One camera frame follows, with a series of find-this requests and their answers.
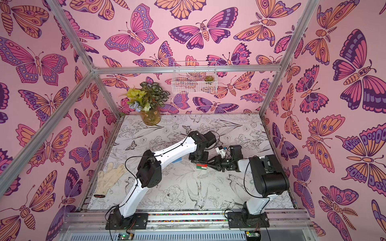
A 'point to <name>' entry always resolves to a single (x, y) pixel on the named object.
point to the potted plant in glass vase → (148, 100)
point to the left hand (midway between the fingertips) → (204, 164)
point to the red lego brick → (200, 164)
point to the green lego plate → (200, 167)
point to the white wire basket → (194, 82)
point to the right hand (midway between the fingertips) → (208, 163)
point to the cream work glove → (104, 182)
